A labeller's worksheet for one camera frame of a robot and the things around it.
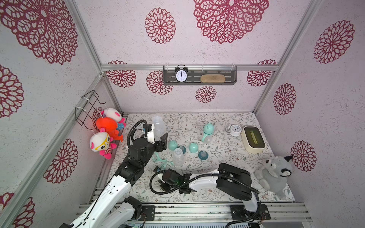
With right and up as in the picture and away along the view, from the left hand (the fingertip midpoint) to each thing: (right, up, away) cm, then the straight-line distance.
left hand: (160, 134), depth 73 cm
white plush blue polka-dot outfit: (-33, +12, +20) cm, 41 cm away
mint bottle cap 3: (+19, -10, +24) cm, 32 cm away
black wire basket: (-41, +12, +2) cm, 42 cm away
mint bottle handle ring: (-6, -16, +20) cm, 27 cm away
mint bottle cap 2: (+5, -9, +24) cm, 26 cm away
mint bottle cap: (+28, +3, +16) cm, 33 cm away
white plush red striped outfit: (-34, -4, +5) cm, 34 cm away
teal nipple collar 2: (+25, -15, +21) cm, 36 cm away
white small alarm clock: (+51, +2, +33) cm, 61 cm away
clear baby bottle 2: (+30, -5, +29) cm, 42 cm away
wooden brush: (+31, +34, +16) cm, 49 cm away
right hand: (-3, -27, +11) cm, 30 cm away
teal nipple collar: (+12, -11, +24) cm, 29 cm away
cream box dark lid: (+60, -5, +24) cm, 65 cm away
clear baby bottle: (+9, -17, +19) cm, 27 cm away
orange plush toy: (-33, +5, +14) cm, 36 cm away
